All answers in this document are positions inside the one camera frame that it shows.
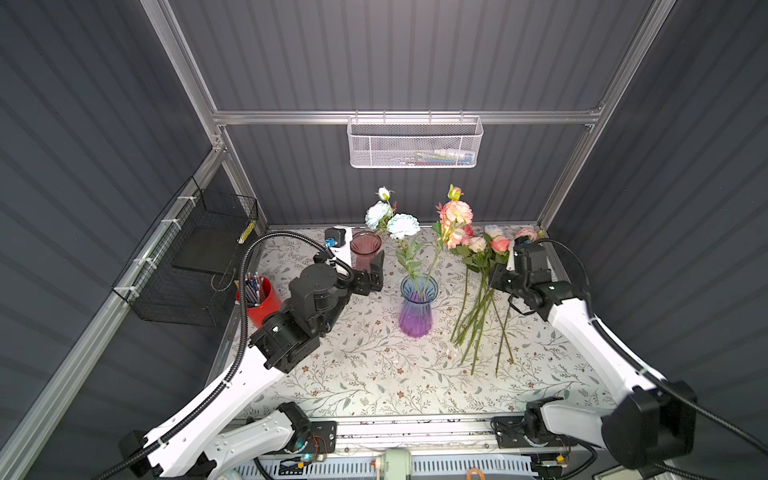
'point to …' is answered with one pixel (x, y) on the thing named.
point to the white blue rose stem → (493, 230)
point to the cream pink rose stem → (476, 245)
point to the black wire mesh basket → (183, 273)
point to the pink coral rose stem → (493, 260)
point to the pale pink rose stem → (531, 233)
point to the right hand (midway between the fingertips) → (497, 273)
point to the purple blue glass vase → (417, 291)
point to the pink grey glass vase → (365, 246)
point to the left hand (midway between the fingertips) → (362, 249)
